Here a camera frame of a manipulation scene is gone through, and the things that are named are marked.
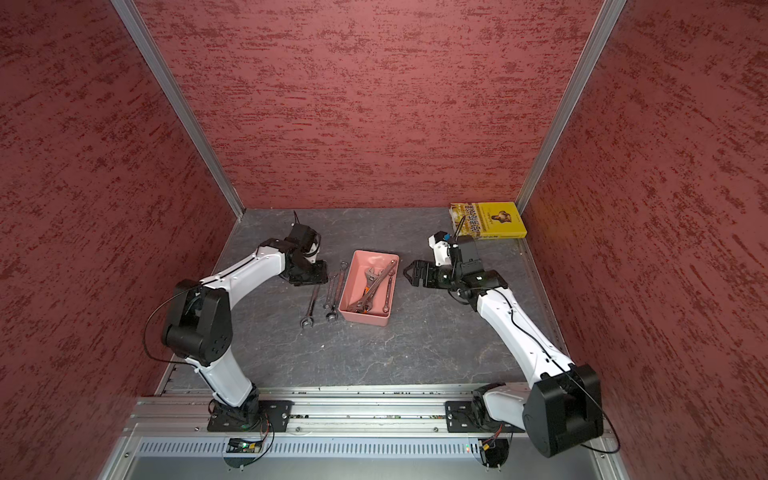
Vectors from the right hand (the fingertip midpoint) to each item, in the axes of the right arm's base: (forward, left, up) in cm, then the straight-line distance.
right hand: (415, 278), depth 81 cm
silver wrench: (-1, +9, -16) cm, 18 cm away
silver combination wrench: (-3, +26, -16) cm, 31 cm away
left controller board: (-36, +46, -18) cm, 61 cm away
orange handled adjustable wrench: (+11, +14, -16) cm, 24 cm away
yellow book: (+34, -31, -15) cm, 48 cm away
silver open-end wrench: (+13, +9, -16) cm, 22 cm away
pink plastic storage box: (+8, +19, -16) cm, 26 cm away
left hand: (+5, +30, -10) cm, 32 cm away
